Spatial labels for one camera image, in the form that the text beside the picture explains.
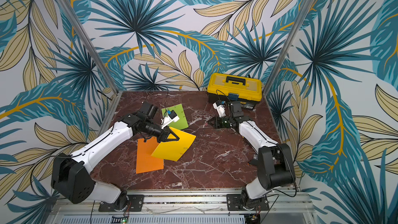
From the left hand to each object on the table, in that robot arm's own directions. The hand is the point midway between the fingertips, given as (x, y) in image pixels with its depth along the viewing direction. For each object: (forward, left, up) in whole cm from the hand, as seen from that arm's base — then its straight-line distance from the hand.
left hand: (176, 140), depth 73 cm
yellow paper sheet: (-3, +1, -5) cm, 6 cm away
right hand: (+15, -17, -6) cm, 23 cm away
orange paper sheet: (-4, +18, -19) cm, 26 cm away
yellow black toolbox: (+40, -33, -3) cm, 52 cm away
